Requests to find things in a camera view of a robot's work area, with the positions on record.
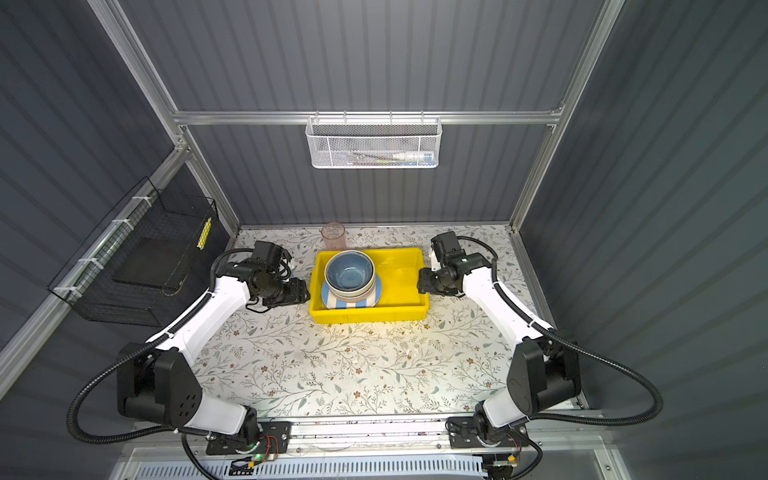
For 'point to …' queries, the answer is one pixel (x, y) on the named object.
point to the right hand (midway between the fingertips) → (429, 286)
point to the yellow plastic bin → (400, 300)
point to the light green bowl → (351, 296)
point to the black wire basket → (151, 260)
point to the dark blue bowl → (350, 270)
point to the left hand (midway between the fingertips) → (299, 296)
